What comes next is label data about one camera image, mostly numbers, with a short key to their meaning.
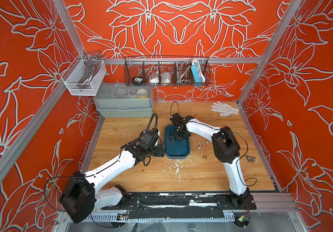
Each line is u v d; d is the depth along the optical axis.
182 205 0.73
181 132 0.71
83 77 0.83
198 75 0.88
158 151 0.72
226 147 0.55
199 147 0.92
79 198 0.40
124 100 0.99
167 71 0.96
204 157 0.88
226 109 1.14
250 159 0.86
